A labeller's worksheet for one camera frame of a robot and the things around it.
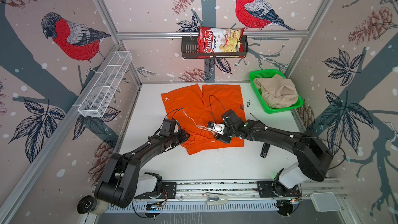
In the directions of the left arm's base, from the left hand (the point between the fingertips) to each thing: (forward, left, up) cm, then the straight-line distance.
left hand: (188, 135), depth 87 cm
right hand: (0, -16, +2) cm, 16 cm away
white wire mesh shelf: (+8, +41, +25) cm, 49 cm away
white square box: (-32, -64, -3) cm, 72 cm away
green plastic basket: (+50, -50, +2) cm, 70 cm away
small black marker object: (-7, -43, -1) cm, 44 cm away
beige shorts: (+27, -58, +7) cm, 65 cm away
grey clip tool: (-30, -13, -3) cm, 33 cm away
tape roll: (-32, +37, +6) cm, 50 cm away
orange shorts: (+24, -2, -5) cm, 25 cm away
